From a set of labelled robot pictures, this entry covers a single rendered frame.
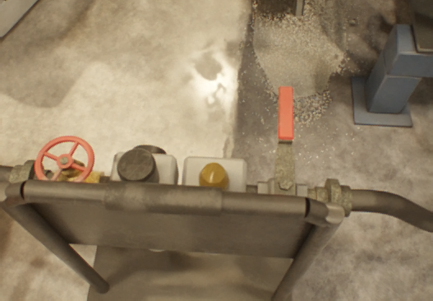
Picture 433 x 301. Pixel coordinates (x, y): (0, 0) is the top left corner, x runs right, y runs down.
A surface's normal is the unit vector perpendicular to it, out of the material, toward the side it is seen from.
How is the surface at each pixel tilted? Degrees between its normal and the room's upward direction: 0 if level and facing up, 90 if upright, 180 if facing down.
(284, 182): 0
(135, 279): 0
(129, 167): 0
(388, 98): 90
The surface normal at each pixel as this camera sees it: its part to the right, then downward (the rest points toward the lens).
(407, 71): -0.07, 0.88
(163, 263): 0.00, -0.47
